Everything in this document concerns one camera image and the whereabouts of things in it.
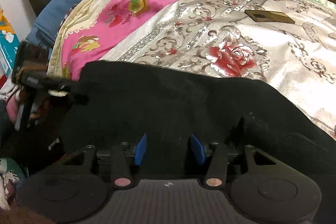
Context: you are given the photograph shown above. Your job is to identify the black pants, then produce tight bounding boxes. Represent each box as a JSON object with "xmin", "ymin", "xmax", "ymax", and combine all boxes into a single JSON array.
[{"xmin": 61, "ymin": 60, "xmax": 336, "ymax": 224}]

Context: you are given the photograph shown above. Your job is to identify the blue pillow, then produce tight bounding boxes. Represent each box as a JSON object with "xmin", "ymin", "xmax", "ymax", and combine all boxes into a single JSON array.
[{"xmin": 26, "ymin": 0, "xmax": 82, "ymax": 48}]

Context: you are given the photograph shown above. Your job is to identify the pink cartoon bed sheet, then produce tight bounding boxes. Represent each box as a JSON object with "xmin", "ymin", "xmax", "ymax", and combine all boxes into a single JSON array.
[{"xmin": 47, "ymin": 0, "xmax": 263, "ymax": 81}]

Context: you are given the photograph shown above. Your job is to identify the floral satin bedspread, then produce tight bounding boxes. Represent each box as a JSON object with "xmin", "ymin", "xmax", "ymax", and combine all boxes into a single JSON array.
[{"xmin": 103, "ymin": 0, "xmax": 335, "ymax": 136}]

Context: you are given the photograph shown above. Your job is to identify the brown flat box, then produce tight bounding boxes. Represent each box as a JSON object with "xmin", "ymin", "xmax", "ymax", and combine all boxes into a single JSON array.
[{"xmin": 244, "ymin": 10, "xmax": 295, "ymax": 24}]

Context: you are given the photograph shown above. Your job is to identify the colourful poster on wall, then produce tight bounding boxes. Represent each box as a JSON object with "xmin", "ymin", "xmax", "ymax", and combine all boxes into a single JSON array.
[{"xmin": 0, "ymin": 7, "xmax": 20, "ymax": 87}]

